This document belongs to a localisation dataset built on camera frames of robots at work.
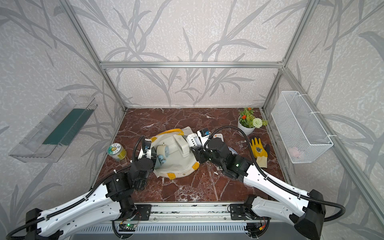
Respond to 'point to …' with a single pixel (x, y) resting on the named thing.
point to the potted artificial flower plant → (247, 122)
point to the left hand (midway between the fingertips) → (149, 147)
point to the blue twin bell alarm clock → (162, 152)
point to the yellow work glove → (259, 153)
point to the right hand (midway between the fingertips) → (195, 144)
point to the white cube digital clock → (193, 140)
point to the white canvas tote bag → (175, 164)
